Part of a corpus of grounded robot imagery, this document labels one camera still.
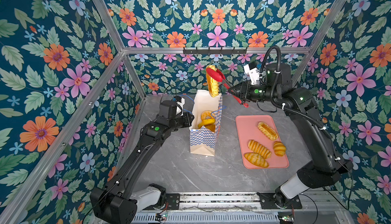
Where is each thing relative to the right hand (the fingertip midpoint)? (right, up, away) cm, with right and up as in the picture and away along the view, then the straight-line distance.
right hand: (230, 88), depth 60 cm
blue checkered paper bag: (-12, -26, +23) cm, 37 cm away
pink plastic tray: (+24, -25, +39) cm, 52 cm away
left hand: (-15, -10, +12) cm, 22 cm away
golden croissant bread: (+18, -36, +24) cm, 47 cm away
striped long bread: (+21, -32, +28) cm, 48 cm away
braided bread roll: (+29, -23, +36) cm, 51 cm away
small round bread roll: (+33, -32, +28) cm, 54 cm away
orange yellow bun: (-10, -17, +38) cm, 43 cm away
